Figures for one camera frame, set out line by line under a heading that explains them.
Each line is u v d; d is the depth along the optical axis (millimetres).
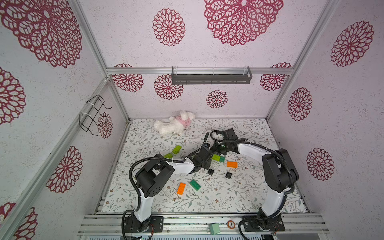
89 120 760
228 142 779
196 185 853
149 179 500
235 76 942
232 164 948
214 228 717
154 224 734
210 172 898
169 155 980
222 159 963
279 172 499
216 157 947
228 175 898
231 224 740
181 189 851
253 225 730
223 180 897
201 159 740
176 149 1005
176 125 1054
